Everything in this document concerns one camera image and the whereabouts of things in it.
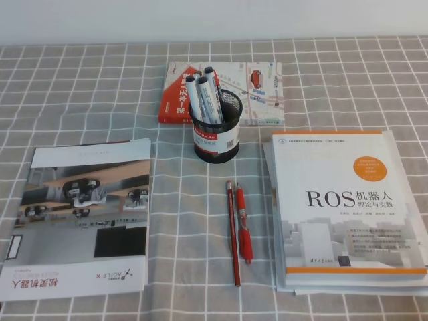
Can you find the red pencil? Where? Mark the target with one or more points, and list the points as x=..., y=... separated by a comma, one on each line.
x=234, y=250

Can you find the paper stack under textbook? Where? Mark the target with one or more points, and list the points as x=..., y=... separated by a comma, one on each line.
x=272, y=167

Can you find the Agilex robotics brochure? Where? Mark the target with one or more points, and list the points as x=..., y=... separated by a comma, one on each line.
x=82, y=226

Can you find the white marker right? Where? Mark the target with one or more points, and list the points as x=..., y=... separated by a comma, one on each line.
x=209, y=72

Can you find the white ROS textbook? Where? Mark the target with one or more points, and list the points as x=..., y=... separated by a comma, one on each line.
x=341, y=207

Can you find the red map cover book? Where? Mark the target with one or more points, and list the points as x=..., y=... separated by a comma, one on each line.
x=257, y=84

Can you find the white marker left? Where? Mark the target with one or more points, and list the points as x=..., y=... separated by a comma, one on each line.
x=196, y=102

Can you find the white marker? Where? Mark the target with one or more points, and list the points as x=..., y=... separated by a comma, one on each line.
x=210, y=103
x=209, y=72
x=196, y=102

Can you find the white marker middle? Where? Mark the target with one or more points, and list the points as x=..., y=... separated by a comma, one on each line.
x=210, y=103

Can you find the red gel pen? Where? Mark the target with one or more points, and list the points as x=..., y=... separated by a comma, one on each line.
x=244, y=233

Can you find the black mesh pen holder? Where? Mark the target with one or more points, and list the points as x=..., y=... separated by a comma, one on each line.
x=219, y=143

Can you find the grey checked tablecloth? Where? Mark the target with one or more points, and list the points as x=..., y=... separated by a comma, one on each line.
x=83, y=94

